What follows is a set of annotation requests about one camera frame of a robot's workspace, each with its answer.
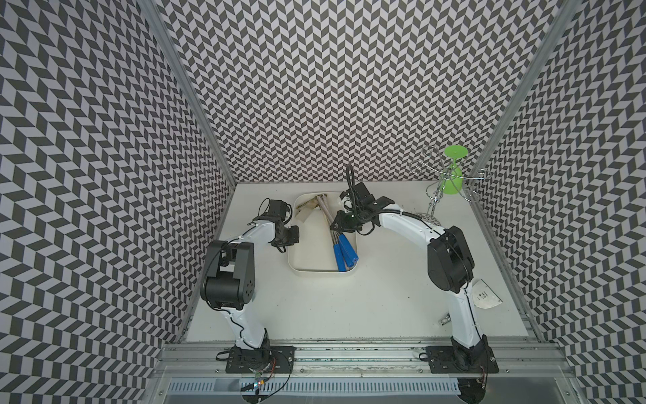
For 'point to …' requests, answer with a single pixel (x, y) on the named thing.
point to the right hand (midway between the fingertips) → (334, 228)
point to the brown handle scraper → (484, 296)
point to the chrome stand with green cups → (448, 172)
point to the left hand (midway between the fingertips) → (294, 240)
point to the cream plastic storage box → (315, 253)
